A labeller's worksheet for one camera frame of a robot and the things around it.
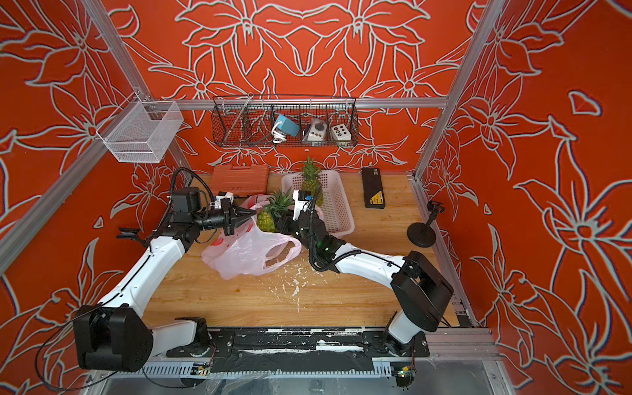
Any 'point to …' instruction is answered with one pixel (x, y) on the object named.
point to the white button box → (340, 132)
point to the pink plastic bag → (250, 252)
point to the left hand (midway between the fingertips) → (255, 211)
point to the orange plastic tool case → (241, 181)
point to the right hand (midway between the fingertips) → (268, 210)
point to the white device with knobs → (316, 132)
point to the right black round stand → (424, 234)
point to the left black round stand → (132, 234)
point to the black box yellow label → (373, 188)
